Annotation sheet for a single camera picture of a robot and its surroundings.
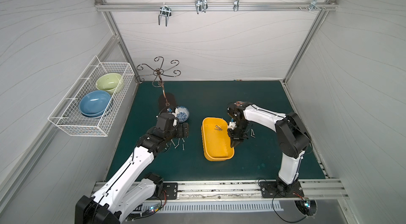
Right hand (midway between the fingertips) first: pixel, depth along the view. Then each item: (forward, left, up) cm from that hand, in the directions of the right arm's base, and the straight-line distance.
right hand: (232, 145), depth 85 cm
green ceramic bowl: (+15, +61, +31) cm, 70 cm away
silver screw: (+1, +31, -2) cm, 31 cm away
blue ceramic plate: (+2, +61, +32) cm, 69 cm away
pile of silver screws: (+12, +8, -3) cm, 15 cm away
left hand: (+4, +27, +12) cm, 30 cm away
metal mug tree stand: (+27, +40, +28) cm, 56 cm away
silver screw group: (+1, +28, -3) cm, 28 cm away
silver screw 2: (+1, +34, -2) cm, 34 cm away
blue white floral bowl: (+21, +31, -2) cm, 37 cm away
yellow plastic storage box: (+4, +9, -3) cm, 10 cm away
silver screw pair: (+10, -13, -3) cm, 17 cm away
